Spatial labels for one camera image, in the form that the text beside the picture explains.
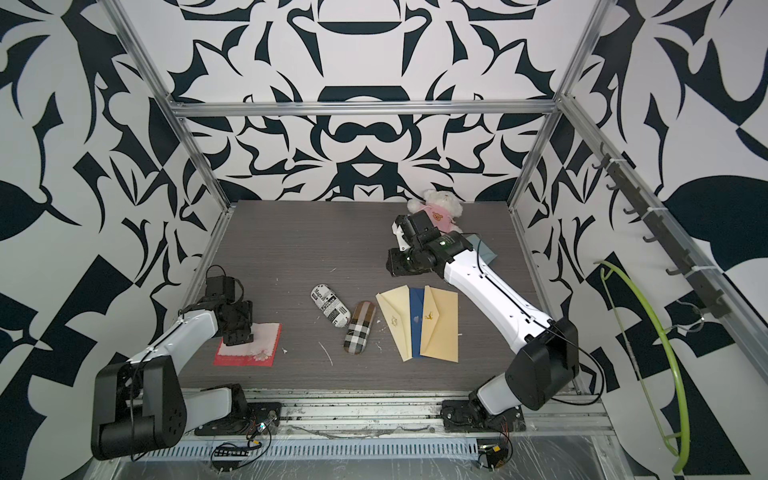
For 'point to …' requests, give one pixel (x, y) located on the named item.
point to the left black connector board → (224, 451)
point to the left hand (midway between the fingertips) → (251, 311)
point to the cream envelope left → (395, 305)
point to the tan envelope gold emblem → (440, 324)
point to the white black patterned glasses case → (330, 304)
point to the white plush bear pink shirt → (442, 207)
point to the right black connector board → (497, 451)
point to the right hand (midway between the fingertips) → (390, 260)
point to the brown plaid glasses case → (359, 327)
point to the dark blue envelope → (416, 309)
